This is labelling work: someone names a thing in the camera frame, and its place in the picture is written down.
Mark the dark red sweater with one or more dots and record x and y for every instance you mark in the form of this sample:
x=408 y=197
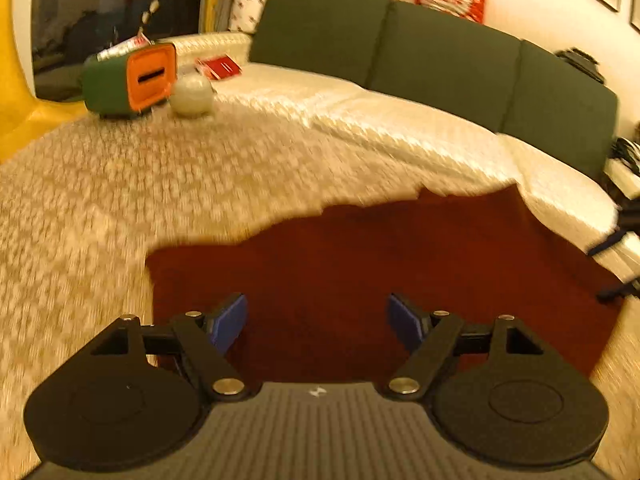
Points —
x=317 y=287

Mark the gold floral lace tablecloth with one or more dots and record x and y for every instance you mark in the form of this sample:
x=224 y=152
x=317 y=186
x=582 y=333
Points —
x=82 y=206

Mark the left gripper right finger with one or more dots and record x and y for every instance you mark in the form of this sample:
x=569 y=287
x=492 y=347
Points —
x=498 y=392

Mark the green orange tissue box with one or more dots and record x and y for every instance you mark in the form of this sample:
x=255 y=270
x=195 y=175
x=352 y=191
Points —
x=129 y=84

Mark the dark green sofa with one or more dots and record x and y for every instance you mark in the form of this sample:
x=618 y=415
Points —
x=472 y=71

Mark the red booklet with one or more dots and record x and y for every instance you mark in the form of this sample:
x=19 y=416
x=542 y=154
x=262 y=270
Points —
x=219 y=68

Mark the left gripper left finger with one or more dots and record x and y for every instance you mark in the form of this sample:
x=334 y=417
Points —
x=136 y=392

